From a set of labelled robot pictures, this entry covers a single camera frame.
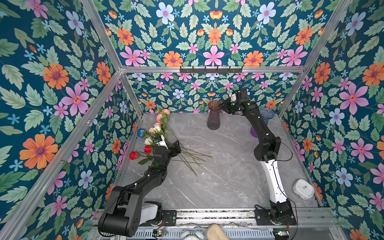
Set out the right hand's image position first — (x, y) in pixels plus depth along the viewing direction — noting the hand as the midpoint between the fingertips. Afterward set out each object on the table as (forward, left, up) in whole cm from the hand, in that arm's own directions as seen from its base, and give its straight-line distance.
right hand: (224, 103), depth 98 cm
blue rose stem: (-15, +58, -14) cm, 61 cm away
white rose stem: (-25, +22, -21) cm, 39 cm away
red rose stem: (-31, +57, -17) cm, 67 cm away
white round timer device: (-48, -42, -19) cm, 67 cm away
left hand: (-27, +31, -8) cm, 41 cm away
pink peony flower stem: (0, +46, -16) cm, 48 cm away
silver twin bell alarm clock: (-69, +17, -21) cm, 74 cm away
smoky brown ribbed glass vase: (+5, +7, -23) cm, 24 cm away
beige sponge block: (-69, +7, -17) cm, 72 cm away
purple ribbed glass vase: (-7, -28, -4) cm, 29 cm away
